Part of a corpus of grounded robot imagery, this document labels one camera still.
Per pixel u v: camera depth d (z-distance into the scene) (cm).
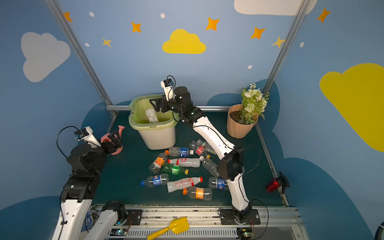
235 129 98
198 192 78
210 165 88
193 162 88
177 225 71
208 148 97
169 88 65
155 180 82
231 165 51
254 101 88
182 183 81
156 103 66
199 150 95
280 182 73
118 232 71
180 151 93
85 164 45
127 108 84
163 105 67
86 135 53
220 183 80
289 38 80
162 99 65
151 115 86
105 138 58
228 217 75
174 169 86
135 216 75
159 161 90
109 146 58
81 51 84
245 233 72
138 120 85
